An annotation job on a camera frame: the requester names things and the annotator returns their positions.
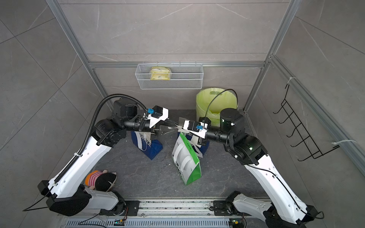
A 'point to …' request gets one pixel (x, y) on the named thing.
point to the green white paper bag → (186, 160)
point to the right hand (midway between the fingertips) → (186, 124)
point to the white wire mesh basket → (183, 76)
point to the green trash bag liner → (204, 97)
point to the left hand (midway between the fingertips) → (177, 123)
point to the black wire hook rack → (315, 153)
